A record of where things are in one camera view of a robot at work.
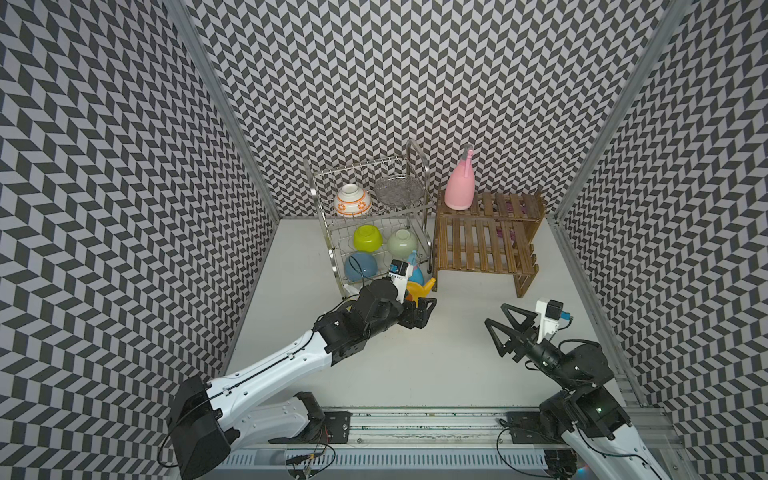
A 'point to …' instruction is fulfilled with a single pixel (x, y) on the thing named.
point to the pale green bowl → (401, 243)
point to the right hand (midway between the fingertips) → (492, 319)
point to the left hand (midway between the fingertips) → (419, 300)
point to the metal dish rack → (375, 213)
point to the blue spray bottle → (417, 275)
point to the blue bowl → (361, 267)
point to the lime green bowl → (367, 238)
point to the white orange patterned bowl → (351, 201)
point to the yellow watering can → (417, 291)
